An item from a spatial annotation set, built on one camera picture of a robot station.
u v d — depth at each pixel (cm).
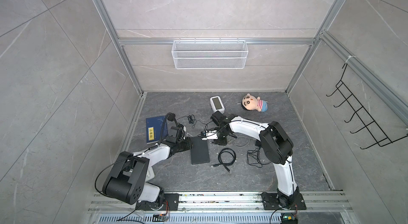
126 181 43
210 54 101
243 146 90
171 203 73
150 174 81
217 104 107
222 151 90
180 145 76
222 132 81
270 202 73
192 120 103
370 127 64
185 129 87
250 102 104
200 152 88
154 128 97
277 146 53
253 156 88
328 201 75
